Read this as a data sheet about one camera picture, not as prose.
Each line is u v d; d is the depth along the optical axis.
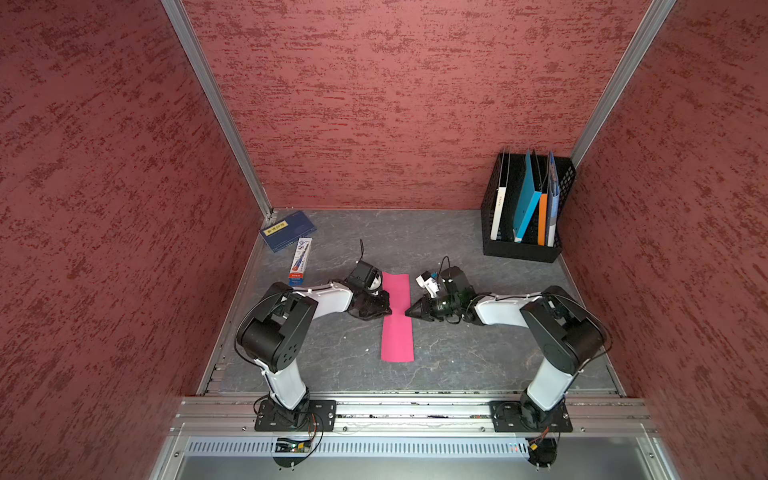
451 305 0.77
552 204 0.88
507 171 0.92
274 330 0.48
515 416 0.74
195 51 0.77
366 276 0.77
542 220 0.93
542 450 0.69
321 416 0.74
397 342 0.85
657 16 0.72
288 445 0.72
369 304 0.81
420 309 0.85
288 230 1.14
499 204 0.91
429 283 0.87
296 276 1.00
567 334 0.48
